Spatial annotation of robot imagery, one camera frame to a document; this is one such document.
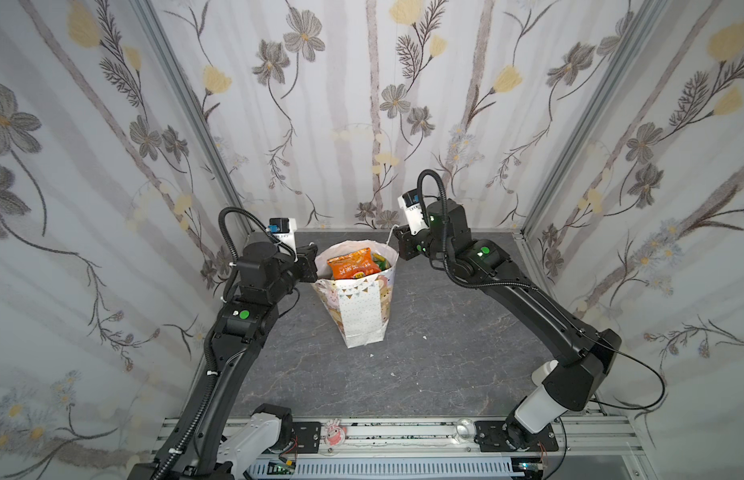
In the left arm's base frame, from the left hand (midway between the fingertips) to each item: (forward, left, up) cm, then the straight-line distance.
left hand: (314, 238), depth 68 cm
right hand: (+4, -19, +3) cm, 19 cm away
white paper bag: (-8, -10, -18) cm, 22 cm away
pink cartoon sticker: (-35, -4, -33) cm, 48 cm away
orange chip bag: (+1, -9, -12) cm, 15 cm away
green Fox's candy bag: (+5, -16, -16) cm, 23 cm away
